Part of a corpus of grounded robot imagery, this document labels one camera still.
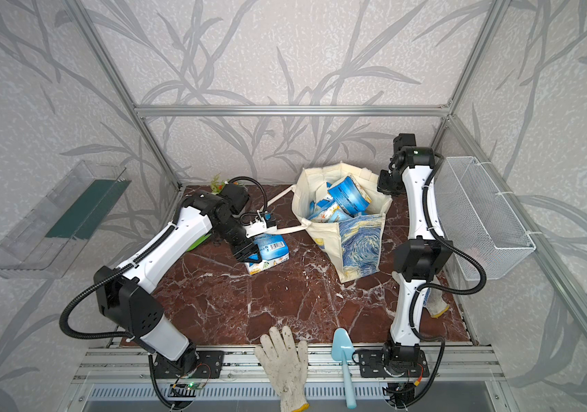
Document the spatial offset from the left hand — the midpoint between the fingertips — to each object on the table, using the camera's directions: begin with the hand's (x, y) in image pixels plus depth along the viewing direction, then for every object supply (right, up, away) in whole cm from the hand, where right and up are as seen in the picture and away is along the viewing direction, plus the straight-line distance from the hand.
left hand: (256, 251), depth 77 cm
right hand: (+42, +20, +10) cm, 47 cm away
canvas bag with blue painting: (+30, +1, +4) cm, 30 cm away
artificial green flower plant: (-20, +22, +23) cm, 37 cm away
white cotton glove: (+10, -32, -5) cm, 34 cm away
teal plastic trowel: (+26, -30, -2) cm, 39 cm away
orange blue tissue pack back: (+30, +17, +10) cm, 36 cm away
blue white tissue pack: (+6, +1, -3) cm, 7 cm away
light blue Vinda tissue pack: (+22, +12, +11) cm, 28 cm away
